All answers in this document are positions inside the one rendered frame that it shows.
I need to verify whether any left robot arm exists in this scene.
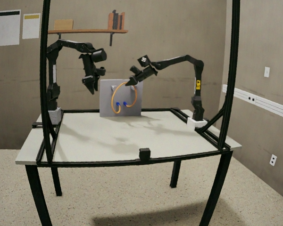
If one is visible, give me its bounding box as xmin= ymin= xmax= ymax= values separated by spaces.
xmin=47 ymin=39 xmax=107 ymax=111

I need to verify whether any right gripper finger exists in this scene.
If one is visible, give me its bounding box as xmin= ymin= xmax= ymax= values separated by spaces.
xmin=125 ymin=80 xmax=133 ymax=86

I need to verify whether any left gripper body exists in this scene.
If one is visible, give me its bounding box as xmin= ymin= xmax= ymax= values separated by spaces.
xmin=82 ymin=64 xmax=100 ymax=83

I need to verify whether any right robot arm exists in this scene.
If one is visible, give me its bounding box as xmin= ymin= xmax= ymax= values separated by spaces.
xmin=130 ymin=55 xmax=205 ymax=121

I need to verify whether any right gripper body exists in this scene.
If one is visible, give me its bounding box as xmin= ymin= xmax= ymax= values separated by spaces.
xmin=129 ymin=70 xmax=148 ymax=86

